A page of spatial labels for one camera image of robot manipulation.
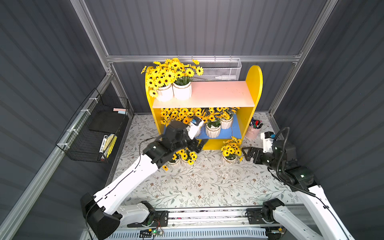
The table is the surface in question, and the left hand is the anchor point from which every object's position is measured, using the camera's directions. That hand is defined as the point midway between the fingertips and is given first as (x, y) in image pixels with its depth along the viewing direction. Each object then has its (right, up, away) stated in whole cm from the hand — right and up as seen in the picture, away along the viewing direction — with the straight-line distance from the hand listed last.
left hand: (199, 133), depth 69 cm
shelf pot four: (-6, -14, +12) cm, 20 cm away
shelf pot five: (-13, -17, +18) cm, 28 cm away
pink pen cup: (+37, +2, +28) cm, 46 cm away
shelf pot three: (+19, -10, +14) cm, 25 cm away
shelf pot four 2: (+16, +10, +16) cm, 25 cm away
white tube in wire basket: (+18, +34, +25) cm, 46 cm away
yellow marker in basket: (-42, -6, +1) cm, 42 cm away
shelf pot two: (-7, +10, +11) cm, 16 cm away
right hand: (+26, -8, +2) cm, 27 cm away
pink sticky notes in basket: (-45, +12, +16) cm, 49 cm away
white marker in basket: (-46, -2, +4) cm, 46 cm away
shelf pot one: (-17, +10, +16) cm, 25 cm away
